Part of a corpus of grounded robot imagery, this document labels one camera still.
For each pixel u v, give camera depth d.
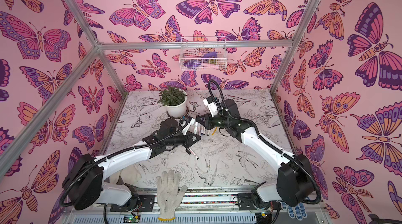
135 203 0.68
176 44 0.94
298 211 0.70
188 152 0.90
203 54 0.97
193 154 0.90
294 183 0.41
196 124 0.76
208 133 0.97
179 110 1.00
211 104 0.70
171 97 0.92
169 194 0.76
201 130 0.70
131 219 0.72
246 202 0.72
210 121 0.68
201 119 0.75
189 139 0.70
